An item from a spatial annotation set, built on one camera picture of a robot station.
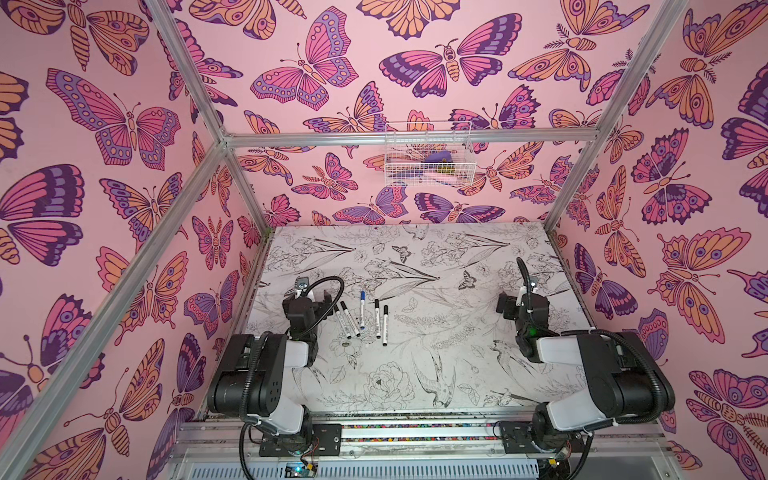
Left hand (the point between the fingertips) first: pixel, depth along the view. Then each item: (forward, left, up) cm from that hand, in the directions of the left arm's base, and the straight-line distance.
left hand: (311, 289), depth 93 cm
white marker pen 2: (-4, -20, -8) cm, 22 cm away
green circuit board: (-45, -3, -10) cm, 47 cm away
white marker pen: (0, -15, -8) cm, 17 cm away
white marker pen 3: (-9, -23, -7) cm, 26 cm away
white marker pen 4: (-7, -12, -8) cm, 16 cm away
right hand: (0, -66, -1) cm, 66 cm away
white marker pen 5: (-7, -9, -8) cm, 14 cm away
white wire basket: (+30, -37, +24) cm, 53 cm away
